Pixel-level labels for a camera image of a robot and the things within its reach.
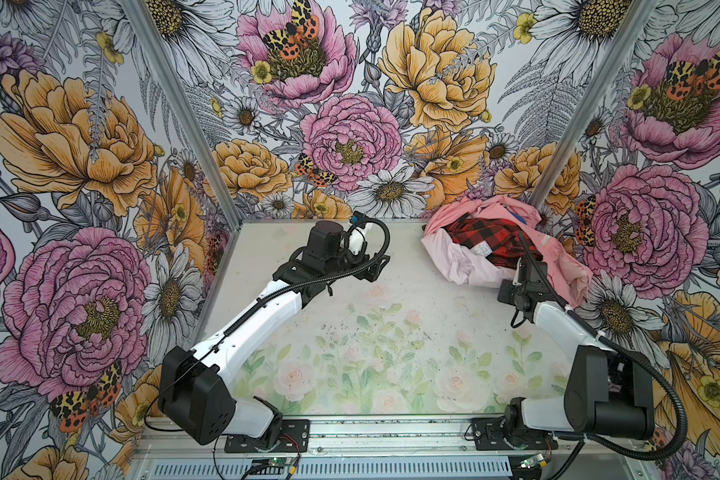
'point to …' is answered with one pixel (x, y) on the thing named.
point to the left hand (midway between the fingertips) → (371, 259)
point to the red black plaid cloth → (496, 239)
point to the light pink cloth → (465, 265)
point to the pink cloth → (569, 276)
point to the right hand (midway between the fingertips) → (509, 296)
